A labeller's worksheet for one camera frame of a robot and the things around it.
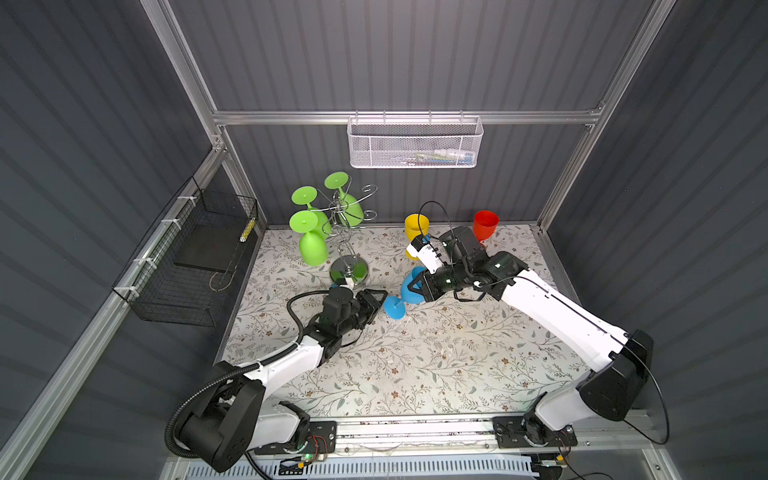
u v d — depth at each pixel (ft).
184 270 2.38
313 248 2.77
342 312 2.15
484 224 3.27
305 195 2.80
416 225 3.54
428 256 2.18
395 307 2.77
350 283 2.68
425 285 2.07
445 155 3.00
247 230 2.68
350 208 3.04
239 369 1.52
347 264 3.36
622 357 1.36
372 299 2.50
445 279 2.07
